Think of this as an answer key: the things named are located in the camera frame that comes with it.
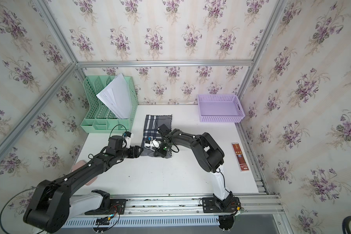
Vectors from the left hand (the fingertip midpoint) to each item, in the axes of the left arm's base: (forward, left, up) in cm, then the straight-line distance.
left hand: (140, 149), depth 86 cm
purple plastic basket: (+44, -61, -9) cm, 75 cm away
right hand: (0, -10, -6) cm, 11 cm away
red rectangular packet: (-5, -62, -5) cm, 63 cm away
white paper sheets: (+34, +19, +13) cm, 41 cm away
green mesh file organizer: (+25, +33, -1) cm, 42 cm away
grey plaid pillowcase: (+25, -5, -6) cm, 27 cm away
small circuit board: (-35, +15, -10) cm, 39 cm away
